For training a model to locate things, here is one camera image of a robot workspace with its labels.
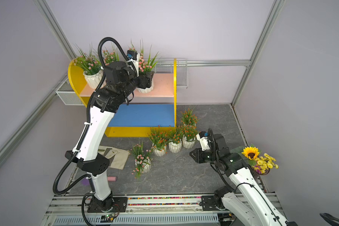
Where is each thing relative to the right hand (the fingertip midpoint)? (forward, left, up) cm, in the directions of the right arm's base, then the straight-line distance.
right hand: (192, 152), depth 74 cm
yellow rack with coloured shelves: (+27, +23, 0) cm, 36 cm away
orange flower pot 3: (+11, +9, -10) cm, 17 cm away
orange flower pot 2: (+13, 0, -4) cm, 13 cm away
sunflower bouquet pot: (-10, -30, +7) cm, 32 cm away
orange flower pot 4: (+10, +18, -3) cm, 21 cm away
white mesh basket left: (+28, +70, +16) cm, 77 cm away
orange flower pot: (+26, 0, -3) cm, 26 cm away
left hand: (+24, +22, +34) cm, 47 cm away
